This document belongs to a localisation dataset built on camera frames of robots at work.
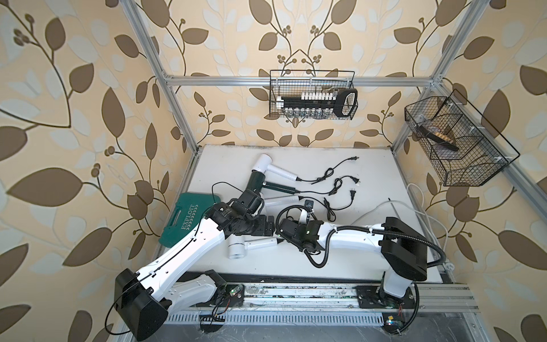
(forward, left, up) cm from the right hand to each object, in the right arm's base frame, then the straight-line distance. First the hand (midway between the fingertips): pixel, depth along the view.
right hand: (299, 224), depth 87 cm
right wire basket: (+12, -57, +27) cm, 64 cm away
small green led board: (-23, +25, -2) cm, 34 cm away
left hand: (-5, +14, +11) cm, 18 cm away
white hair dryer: (+35, +16, +1) cm, 38 cm away
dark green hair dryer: (+22, +19, -1) cm, 29 cm away
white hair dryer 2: (-9, +25, 0) cm, 26 cm away
